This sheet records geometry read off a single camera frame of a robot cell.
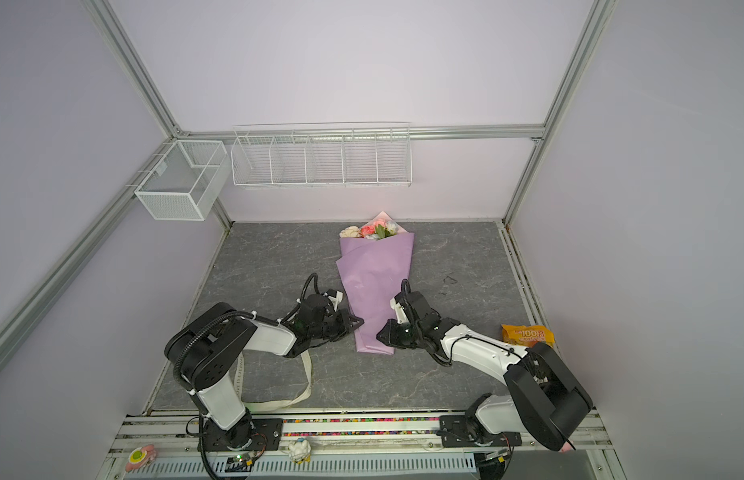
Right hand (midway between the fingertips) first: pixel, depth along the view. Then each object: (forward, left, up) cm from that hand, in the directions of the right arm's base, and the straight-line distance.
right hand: (378, 339), depth 84 cm
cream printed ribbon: (-16, +31, -6) cm, 35 cm away
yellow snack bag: (+1, -43, -1) cm, 43 cm away
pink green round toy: (-28, +54, 0) cm, 61 cm away
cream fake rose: (+42, +11, -1) cm, 44 cm away
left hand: (+5, +4, -3) cm, 7 cm away
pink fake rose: (+45, 0, +2) cm, 45 cm away
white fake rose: (+44, -4, 0) cm, 44 cm away
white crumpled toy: (-27, +17, +1) cm, 32 cm away
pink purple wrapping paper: (+25, +1, -1) cm, 25 cm away
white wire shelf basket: (+54, +19, +26) cm, 62 cm away
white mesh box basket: (+42, +64, +22) cm, 79 cm away
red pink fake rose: (+44, +5, -1) cm, 44 cm away
